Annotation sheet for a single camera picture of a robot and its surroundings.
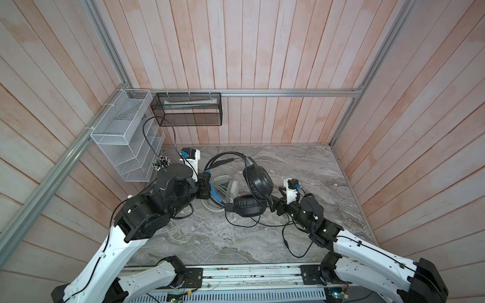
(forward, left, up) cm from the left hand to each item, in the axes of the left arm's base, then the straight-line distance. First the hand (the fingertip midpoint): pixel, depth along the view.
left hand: (210, 180), depth 60 cm
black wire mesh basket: (+44, +16, -3) cm, 47 cm away
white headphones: (-6, -3, -2) cm, 7 cm away
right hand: (+6, -23, -17) cm, 30 cm away
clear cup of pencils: (+22, +28, -18) cm, 40 cm away
